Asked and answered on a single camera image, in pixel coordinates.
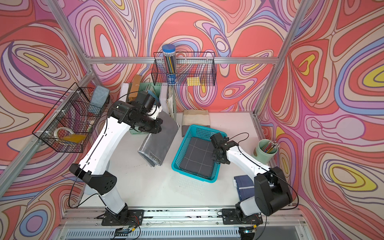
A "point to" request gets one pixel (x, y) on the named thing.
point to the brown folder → (135, 85)
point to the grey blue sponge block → (100, 96)
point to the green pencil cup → (265, 150)
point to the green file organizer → (146, 87)
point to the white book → (124, 92)
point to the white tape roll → (55, 132)
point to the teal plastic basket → (195, 131)
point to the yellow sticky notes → (193, 81)
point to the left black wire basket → (69, 125)
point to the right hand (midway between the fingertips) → (220, 161)
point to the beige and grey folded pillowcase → (200, 117)
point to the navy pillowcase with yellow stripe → (245, 186)
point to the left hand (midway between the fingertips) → (162, 129)
